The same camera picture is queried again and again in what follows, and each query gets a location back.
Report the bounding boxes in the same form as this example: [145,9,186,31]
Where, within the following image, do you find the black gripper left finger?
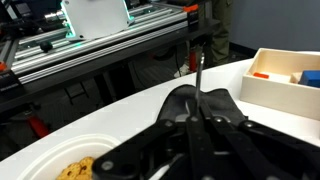
[91,99,201,180]

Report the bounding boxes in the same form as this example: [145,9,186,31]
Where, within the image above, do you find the person in olive trousers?
[173,0,234,79]

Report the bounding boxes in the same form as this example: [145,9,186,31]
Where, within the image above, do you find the natural wood toy block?
[289,71,304,84]

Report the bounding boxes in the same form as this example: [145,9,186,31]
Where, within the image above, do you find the brown pretzel crisps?
[55,155,98,180]

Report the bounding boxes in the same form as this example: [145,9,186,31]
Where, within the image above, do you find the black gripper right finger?
[199,100,320,180]

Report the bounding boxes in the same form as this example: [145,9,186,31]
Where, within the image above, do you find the shallow wooden tray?
[239,47,320,122]

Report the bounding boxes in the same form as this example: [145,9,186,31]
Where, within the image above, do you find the dark grey cloth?
[156,84,249,134]

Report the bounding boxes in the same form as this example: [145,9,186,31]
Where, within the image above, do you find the red toy block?
[252,71,270,80]

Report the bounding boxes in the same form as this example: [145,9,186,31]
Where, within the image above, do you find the red cylinder under stand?
[188,46,198,74]
[25,111,52,139]

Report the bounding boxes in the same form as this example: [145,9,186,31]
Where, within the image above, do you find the blue toy block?
[297,69,320,89]

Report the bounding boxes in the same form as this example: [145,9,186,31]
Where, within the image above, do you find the white round bowl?
[16,133,123,180]

